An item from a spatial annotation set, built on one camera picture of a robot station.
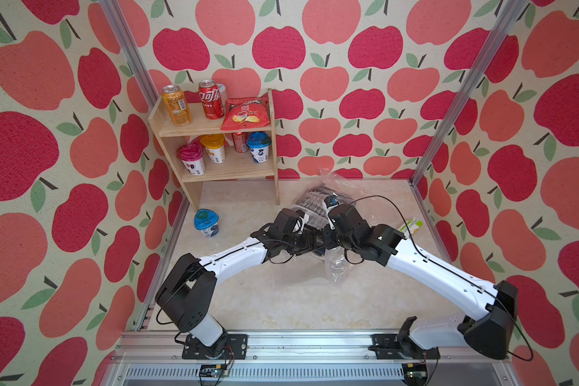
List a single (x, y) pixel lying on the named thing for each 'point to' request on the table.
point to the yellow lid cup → (214, 145)
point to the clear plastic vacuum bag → (339, 189)
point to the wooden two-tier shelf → (236, 168)
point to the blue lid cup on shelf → (258, 144)
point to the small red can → (240, 141)
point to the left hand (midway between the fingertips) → (324, 250)
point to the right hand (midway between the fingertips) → (326, 232)
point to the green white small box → (413, 224)
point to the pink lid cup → (191, 154)
